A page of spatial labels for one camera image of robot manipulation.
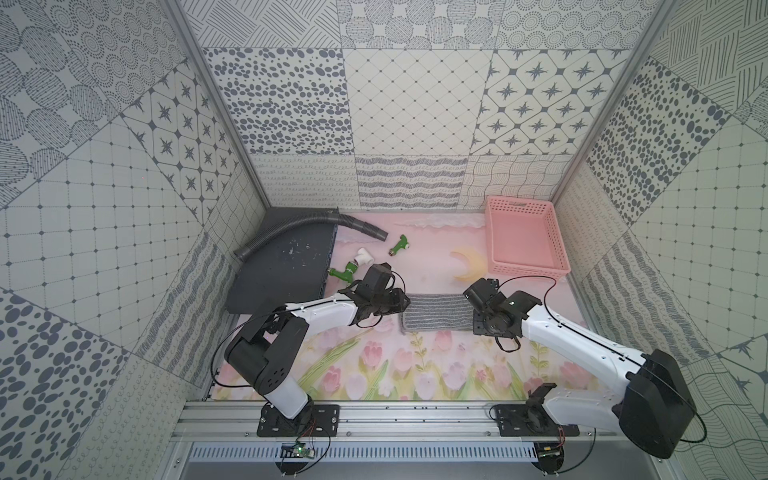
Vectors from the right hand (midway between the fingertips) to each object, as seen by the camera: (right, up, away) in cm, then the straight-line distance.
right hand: (488, 326), depth 82 cm
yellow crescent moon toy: (+3, +15, +22) cm, 27 cm away
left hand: (-23, +8, +7) cm, 26 cm away
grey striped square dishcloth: (-13, +1, +9) cm, 16 cm away
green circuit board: (-49, -26, -12) cm, 57 cm away
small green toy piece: (-23, +23, +27) cm, 42 cm away
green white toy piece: (-43, +12, +18) cm, 48 cm away
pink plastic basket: (+19, +24, +20) cm, 37 cm away
